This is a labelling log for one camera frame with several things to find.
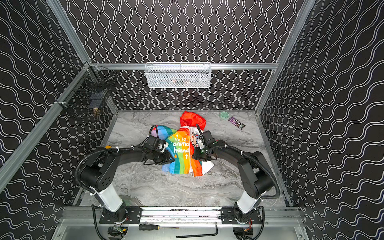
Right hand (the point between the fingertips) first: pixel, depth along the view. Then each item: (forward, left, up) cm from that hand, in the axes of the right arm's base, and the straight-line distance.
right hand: (195, 157), depth 91 cm
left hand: (-2, +11, -1) cm, 11 cm away
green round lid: (+39, -22, -3) cm, 45 cm away
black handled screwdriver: (-36, +20, -1) cm, 41 cm away
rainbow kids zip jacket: (+8, +10, +3) cm, 13 cm away
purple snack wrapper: (+31, -30, -3) cm, 44 cm away
